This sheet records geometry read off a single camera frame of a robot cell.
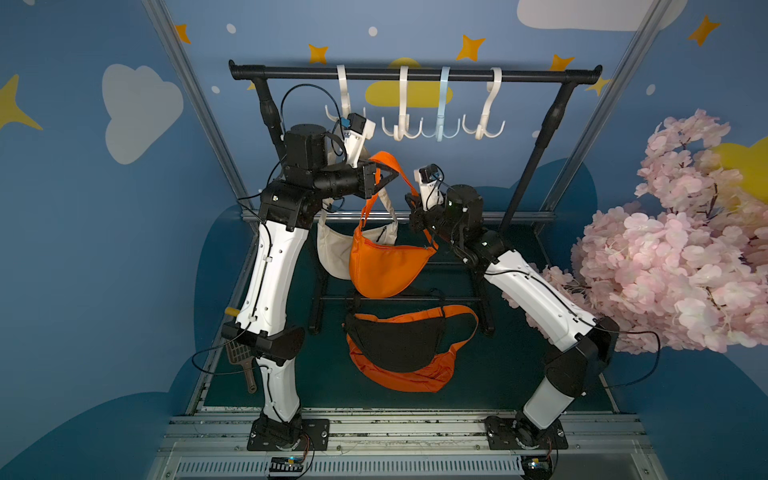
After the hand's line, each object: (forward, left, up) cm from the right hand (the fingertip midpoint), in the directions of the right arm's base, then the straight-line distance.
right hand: (414, 192), depth 72 cm
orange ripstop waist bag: (-32, -7, -39) cm, 51 cm away
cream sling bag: (-6, +21, -17) cm, 27 cm away
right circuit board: (-50, -34, -44) cm, 75 cm away
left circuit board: (-54, +27, -42) cm, 73 cm away
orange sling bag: (-12, +8, -16) cm, 22 cm away
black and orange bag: (-25, -1, -38) cm, 46 cm away
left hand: (-6, +4, +11) cm, 13 cm away
